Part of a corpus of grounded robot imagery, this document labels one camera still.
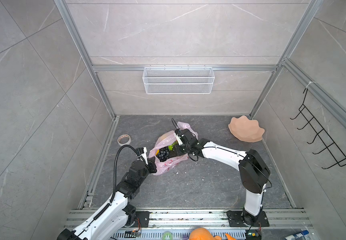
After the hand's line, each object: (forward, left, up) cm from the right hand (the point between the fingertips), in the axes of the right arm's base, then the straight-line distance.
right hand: (175, 147), depth 90 cm
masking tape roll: (+13, +37, -8) cm, 40 cm away
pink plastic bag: (+4, +6, +3) cm, 8 cm away
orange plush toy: (-43, -12, -2) cm, 45 cm away
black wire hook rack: (-14, -67, +22) cm, 72 cm away
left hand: (-7, +12, +5) cm, 15 cm away
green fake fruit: (+1, +3, -1) cm, 3 cm away
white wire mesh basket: (+41, -3, +21) cm, 46 cm away
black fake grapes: (-2, +8, -5) cm, 9 cm away
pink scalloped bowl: (+20, -52, -9) cm, 57 cm away
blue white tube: (-45, -54, -8) cm, 71 cm away
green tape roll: (-43, +4, -10) cm, 44 cm away
